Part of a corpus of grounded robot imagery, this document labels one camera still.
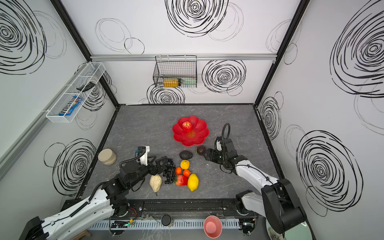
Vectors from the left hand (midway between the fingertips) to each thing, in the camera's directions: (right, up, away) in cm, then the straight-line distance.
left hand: (163, 158), depth 77 cm
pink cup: (+25, -30, -8) cm, 40 cm away
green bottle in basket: (+14, +42, +10) cm, 45 cm away
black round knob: (+4, -22, -15) cm, 27 cm away
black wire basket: (+4, +52, +21) cm, 57 cm away
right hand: (+24, 0, +9) cm, 25 cm away
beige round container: (-34, -1, +8) cm, 35 cm away
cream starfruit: (-4, -12, 0) cm, 13 cm away
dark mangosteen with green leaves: (+20, +2, +12) cm, 24 cm away
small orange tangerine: (+7, -8, +5) cm, 12 cm away
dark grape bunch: (+3, -9, +4) cm, 10 cm away
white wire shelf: (-47, +50, +14) cm, 70 cm away
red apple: (+11, +16, +22) cm, 29 cm away
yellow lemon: (+16, -13, +1) cm, 20 cm away
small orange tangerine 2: (+12, -10, +5) cm, 16 cm away
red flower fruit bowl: (+19, +9, +27) cm, 34 cm away
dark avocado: (+11, -1, +11) cm, 15 cm away
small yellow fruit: (+11, -6, +7) cm, 14 cm away
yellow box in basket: (+3, +42, +10) cm, 43 cm away
